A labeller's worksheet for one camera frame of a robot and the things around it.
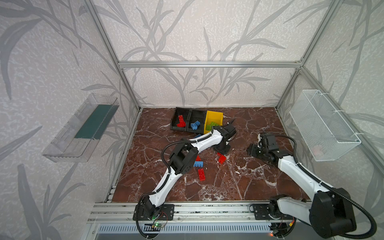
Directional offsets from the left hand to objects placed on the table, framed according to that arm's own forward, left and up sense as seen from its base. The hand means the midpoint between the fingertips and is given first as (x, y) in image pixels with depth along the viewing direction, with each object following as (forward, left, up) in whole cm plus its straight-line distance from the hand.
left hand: (223, 152), depth 95 cm
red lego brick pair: (-2, +2, 0) cm, 3 cm away
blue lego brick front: (-8, +16, +1) cm, 18 cm away
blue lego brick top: (+18, +19, +5) cm, 27 cm away
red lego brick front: (-14, +14, +1) cm, 20 cm away
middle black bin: (+30, +19, +2) cm, 35 cm away
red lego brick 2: (+28, +30, +1) cm, 41 cm away
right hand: (-2, -15, +8) cm, 17 cm away
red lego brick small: (-5, +1, +1) cm, 5 cm away
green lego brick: (+22, +5, +2) cm, 23 cm away
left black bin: (+27, +34, +1) cm, 44 cm away
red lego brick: (+22, +29, 0) cm, 36 cm away
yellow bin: (+28, +3, +2) cm, 29 cm away
